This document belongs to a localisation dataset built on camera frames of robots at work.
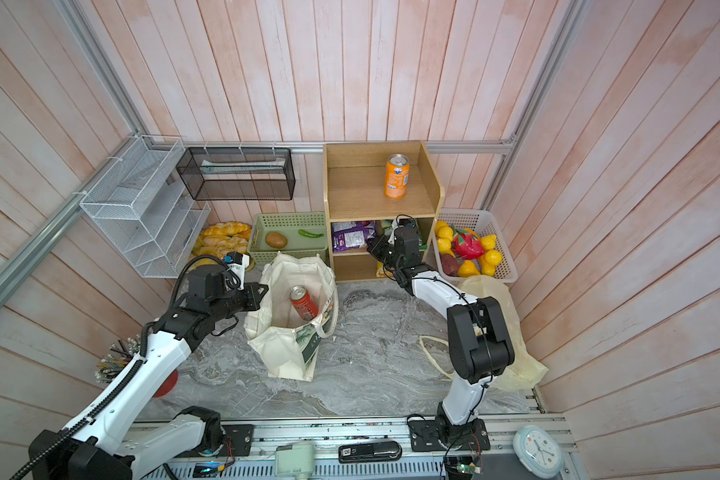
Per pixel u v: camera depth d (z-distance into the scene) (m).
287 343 0.73
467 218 1.15
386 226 0.94
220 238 1.11
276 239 1.12
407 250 0.71
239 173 1.06
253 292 0.67
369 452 0.68
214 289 0.61
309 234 1.18
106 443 0.40
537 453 0.70
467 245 1.04
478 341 0.48
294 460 0.68
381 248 0.82
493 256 1.01
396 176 0.78
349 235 0.92
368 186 0.90
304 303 0.88
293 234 1.18
